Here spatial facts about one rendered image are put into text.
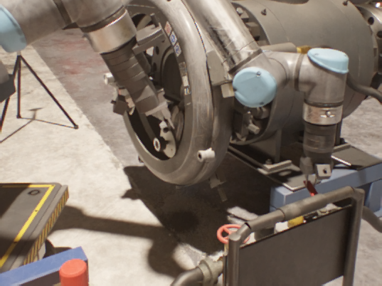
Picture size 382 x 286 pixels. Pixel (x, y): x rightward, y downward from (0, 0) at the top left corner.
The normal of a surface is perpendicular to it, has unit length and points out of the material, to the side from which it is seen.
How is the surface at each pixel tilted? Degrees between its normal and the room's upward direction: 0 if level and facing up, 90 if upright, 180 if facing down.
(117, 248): 0
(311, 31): 50
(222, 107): 87
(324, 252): 90
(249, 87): 94
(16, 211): 0
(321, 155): 98
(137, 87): 107
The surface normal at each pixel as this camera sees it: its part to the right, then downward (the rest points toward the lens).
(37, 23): 0.51, 0.59
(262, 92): -0.37, 0.41
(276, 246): 0.53, 0.32
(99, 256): 0.00, -0.93
